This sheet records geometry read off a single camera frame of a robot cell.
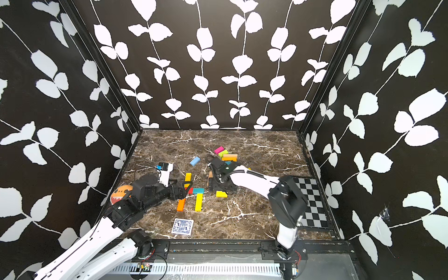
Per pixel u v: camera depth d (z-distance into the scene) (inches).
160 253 28.7
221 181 24.7
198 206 33.8
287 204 18.2
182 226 31.2
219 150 43.2
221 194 34.8
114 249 22.8
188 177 37.6
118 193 32.2
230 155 42.5
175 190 25.0
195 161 40.8
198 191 36.0
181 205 33.9
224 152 42.3
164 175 25.5
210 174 38.9
